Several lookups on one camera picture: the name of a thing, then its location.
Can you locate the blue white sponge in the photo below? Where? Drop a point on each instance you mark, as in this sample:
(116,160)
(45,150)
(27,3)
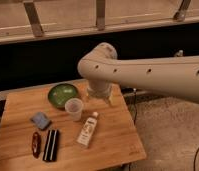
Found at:
(40,120)

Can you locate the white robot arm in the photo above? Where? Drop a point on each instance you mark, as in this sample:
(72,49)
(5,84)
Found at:
(173,76)

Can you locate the red pocket knife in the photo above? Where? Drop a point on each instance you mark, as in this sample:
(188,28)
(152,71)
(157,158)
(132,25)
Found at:
(36,144)

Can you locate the black striped eraser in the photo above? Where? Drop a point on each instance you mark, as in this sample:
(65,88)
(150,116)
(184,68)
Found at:
(51,146)

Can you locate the small clear bottle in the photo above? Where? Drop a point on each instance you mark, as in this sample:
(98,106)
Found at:
(88,129)

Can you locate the clear plastic cup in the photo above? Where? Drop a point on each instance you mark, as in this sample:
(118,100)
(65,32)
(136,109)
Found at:
(74,108)

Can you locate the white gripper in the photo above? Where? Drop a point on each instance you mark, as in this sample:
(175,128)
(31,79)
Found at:
(100,89)

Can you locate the green bowl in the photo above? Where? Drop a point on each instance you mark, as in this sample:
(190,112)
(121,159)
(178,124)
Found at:
(61,93)

